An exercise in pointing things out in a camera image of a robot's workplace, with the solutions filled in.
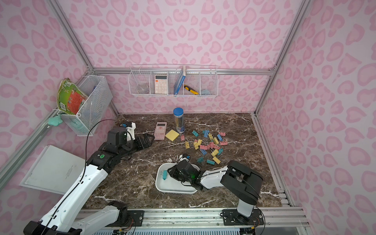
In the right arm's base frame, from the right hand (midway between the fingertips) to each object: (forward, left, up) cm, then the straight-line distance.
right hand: (166, 172), depth 83 cm
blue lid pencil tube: (+35, -5, +12) cm, 37 cm away
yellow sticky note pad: (+30, +1, -7) cm, 31 cm away
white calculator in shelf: (+49, +6, +25) cm, 55 cm away
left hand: (+11, +8, +20) cm, 24 cm away
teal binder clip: (0, +2, -3) cm, 4 cm away
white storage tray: (-4, 0, -6) cm, 7 cm away
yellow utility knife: (+49, -12, +21) cm, 54 cm away
